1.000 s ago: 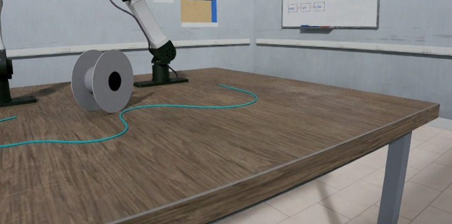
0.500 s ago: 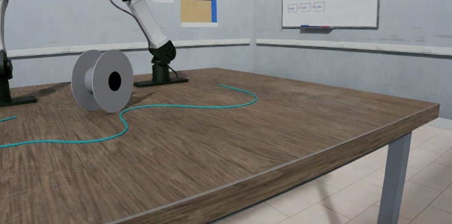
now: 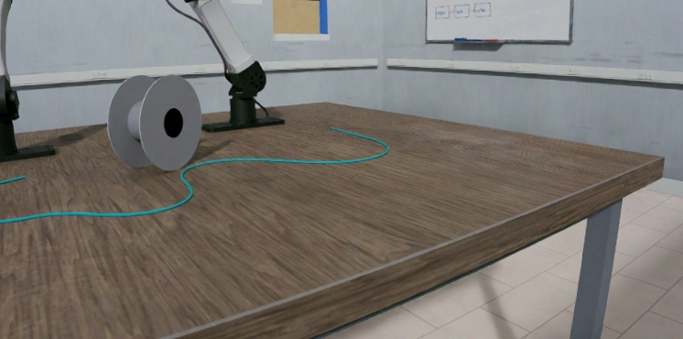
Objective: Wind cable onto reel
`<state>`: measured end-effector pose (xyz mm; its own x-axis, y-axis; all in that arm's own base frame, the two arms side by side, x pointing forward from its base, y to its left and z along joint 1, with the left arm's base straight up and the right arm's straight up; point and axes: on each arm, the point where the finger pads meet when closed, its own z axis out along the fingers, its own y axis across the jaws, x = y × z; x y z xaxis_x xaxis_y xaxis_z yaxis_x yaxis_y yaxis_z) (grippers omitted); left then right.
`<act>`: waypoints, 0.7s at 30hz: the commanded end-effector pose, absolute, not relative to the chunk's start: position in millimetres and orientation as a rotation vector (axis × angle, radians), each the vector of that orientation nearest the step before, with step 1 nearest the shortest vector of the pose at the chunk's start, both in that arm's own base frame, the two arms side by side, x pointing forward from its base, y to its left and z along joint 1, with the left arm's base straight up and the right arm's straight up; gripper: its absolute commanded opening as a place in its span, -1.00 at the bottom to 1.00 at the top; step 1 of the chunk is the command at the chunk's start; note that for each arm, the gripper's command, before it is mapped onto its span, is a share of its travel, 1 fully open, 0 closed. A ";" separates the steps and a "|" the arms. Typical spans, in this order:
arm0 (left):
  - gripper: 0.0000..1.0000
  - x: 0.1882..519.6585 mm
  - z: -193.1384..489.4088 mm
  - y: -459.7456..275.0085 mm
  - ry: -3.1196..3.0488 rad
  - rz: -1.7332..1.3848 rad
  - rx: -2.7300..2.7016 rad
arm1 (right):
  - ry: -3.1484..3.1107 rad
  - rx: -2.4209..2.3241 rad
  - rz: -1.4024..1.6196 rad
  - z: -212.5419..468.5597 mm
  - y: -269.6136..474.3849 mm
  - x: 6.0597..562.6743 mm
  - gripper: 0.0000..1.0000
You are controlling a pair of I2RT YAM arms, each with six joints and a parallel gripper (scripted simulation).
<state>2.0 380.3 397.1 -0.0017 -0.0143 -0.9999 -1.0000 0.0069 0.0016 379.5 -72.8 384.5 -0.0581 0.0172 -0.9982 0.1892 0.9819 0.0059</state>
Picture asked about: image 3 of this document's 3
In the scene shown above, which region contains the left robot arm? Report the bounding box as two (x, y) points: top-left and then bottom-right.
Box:
(184, 0), (285, 133)

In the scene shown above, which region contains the grey cable reel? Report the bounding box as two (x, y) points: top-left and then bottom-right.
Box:
(107, 74), (202, 171)

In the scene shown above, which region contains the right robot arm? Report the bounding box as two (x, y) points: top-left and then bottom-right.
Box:
(0, 0), (55, 162)

